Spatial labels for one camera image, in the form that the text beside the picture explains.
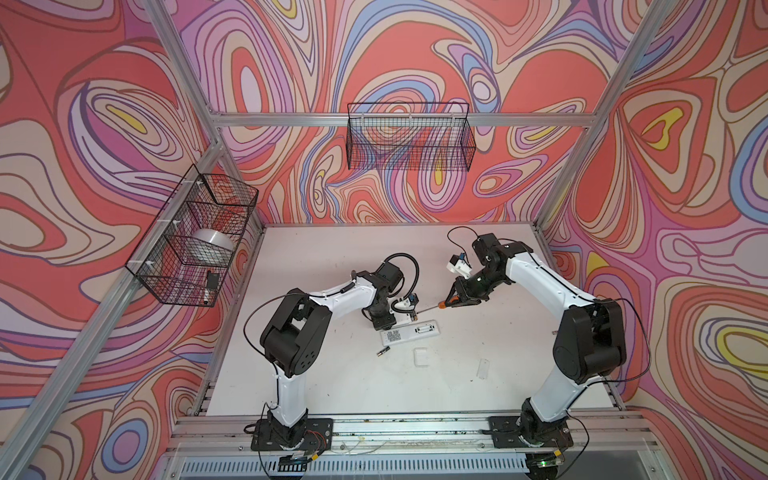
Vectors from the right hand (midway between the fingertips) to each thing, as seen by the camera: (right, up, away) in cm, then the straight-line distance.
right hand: (454, 309), depth 83 cm
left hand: (-19, -4, +10) cm, 22 cm away
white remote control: (-10, -8, +6) cm, 14 cm away
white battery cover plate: (-15, -4, +7) cm, 17 cm away
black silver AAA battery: (-20, -13, +3) cm, 24 cm away
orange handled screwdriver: (-3, +1, +1) cm, 4 cm away
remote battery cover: (-9, -15, +3) cm, 18 cm away
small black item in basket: (-62, +9, -11) cm, 64 cm away
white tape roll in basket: (-61, +17, -13) cm, 65 cm away
